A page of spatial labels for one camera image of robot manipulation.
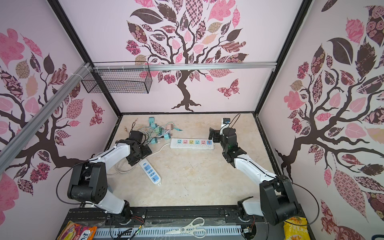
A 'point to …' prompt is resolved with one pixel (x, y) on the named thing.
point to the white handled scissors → (193, 228)
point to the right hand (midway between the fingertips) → (218, 126)
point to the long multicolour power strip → (192, 144)
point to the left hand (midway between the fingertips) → (144, 157)
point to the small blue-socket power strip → (150, 171)
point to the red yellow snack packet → (73, 231)
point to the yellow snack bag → (293, 232)
